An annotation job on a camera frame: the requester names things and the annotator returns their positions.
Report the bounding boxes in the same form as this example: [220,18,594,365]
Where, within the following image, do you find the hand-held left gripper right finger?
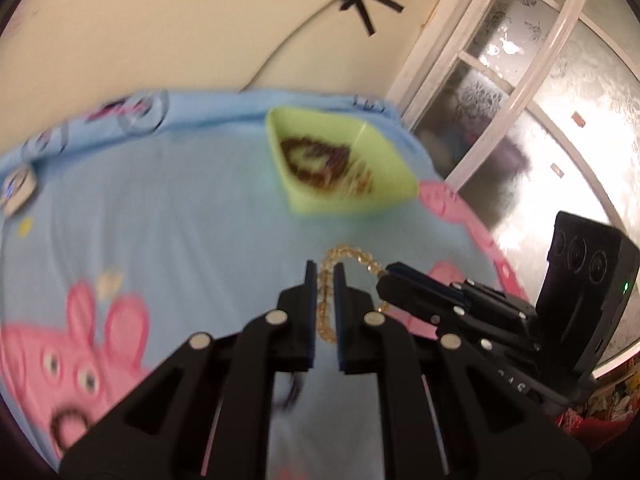
[333,262,593,480]

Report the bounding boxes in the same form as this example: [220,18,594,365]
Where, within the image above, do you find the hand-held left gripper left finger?
[59,259,319,480]

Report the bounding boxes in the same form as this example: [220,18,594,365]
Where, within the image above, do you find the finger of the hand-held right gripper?
[376,274,542,356]
[385,261,538,326]

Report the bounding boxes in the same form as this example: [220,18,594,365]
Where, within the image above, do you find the amber bead necklace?
[317,244,391,346]

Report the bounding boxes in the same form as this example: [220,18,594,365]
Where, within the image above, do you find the brown bead necklace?
[279,134,376,196]

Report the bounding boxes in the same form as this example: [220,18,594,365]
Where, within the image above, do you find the green plastic container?
[265,105,420,216]

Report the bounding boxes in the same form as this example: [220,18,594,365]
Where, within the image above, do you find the red patterned cloth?
[555,367,640,456]

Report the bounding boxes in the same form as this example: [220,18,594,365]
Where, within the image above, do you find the blue cartoon printed bedsheet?
[0,89,531,480]

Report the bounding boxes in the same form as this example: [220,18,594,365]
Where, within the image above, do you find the white framed frosted glass door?
[385,0,640,378]

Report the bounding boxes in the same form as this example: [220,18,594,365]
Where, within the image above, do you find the dark bead bracelet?
[272,372,307,412]

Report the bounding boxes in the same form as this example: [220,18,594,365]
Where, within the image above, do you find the grey wall cable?
[237,0,346,93]

